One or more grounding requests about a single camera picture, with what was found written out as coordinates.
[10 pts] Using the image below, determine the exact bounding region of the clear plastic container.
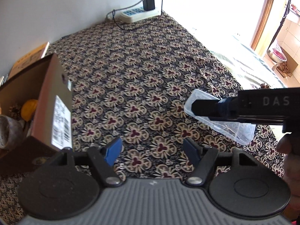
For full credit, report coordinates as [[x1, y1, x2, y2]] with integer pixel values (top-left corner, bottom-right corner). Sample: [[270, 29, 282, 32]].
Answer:
[[184, 89, 256, 145]]

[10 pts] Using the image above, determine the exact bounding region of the black power adapter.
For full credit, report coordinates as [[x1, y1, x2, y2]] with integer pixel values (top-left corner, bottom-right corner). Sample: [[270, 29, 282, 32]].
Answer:
[[143, 0, 155, 11]]

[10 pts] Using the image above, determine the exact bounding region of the brown pine cone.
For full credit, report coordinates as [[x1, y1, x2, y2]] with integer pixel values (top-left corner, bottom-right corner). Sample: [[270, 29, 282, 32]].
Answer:
[[8, 103, 22, 121]]

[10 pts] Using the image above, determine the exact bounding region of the floral patterned tablecloth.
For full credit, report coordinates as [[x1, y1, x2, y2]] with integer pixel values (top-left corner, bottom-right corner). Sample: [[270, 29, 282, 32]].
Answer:
[[0, 11, 285, 225]]

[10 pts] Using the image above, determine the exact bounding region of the brown wooden door frame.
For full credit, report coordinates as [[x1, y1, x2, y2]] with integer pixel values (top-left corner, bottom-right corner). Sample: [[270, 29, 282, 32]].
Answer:
[[251, 0, 274, 50]]

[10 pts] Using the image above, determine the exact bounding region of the person's right hand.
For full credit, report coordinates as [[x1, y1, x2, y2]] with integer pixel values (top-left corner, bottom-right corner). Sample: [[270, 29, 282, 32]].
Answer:
[[276, 133, 299, 220]]

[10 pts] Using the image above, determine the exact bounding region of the brown cardboard box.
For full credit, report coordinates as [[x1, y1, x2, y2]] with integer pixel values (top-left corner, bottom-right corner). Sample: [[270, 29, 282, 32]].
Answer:
[[1, 53, 72, 176]]

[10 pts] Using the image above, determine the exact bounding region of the metal basin with pink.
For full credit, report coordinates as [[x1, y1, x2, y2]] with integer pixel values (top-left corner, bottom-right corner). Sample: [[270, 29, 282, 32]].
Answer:
[[267, 48, 287, 64]]

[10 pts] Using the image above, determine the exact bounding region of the yellow plastic case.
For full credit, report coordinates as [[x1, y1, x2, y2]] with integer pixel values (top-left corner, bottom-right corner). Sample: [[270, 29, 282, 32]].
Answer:
[[21, 99, 38, 122]]

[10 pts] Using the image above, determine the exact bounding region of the yellow hardcover book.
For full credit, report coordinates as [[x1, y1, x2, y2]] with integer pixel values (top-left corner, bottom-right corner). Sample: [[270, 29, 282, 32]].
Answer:
[[8, 42, 50, 79]]

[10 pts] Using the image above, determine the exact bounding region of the white power strip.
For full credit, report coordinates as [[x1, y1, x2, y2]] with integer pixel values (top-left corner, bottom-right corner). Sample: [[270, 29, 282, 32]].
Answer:
[[119, 7, 161, 24]]

